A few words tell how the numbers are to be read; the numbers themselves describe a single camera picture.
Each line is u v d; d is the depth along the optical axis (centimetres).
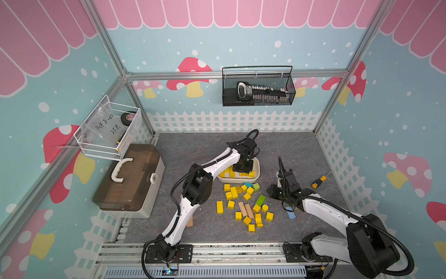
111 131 70
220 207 87
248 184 94
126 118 80
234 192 92
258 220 83
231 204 87
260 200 88
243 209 86
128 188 80
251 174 97
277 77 92
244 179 94
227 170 65
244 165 85
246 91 89
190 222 83
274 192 79
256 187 92
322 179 96
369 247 41
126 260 74
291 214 85
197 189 59
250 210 85
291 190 68
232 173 100
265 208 85
